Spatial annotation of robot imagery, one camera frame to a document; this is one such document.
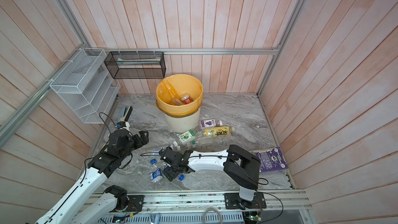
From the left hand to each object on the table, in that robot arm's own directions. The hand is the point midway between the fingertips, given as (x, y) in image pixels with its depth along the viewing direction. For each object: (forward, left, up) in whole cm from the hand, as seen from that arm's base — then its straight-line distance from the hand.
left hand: (142, 138), depth 79 cm
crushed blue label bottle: (-16, -21, -12) cm, 29 cm away
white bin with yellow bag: (+12, -19, +1) cm, 22 cm away
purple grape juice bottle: (+17, -38, -12) cm, 43 cm away
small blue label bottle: (-15, -8, -11) cm, 20 cm away
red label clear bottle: (+29, -22, -1) cm, 36 cm away
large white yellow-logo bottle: (+31, -15, -6) cm, 35 cm away
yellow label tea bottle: (+10, -41, -10) cm, 44 cm away
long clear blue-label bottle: (-3, -4, -11) cm, 12 cm away
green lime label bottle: (+7, -23, -12) cm, 27 cm away
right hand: (-11, -14, -14) cm, 23 cm away
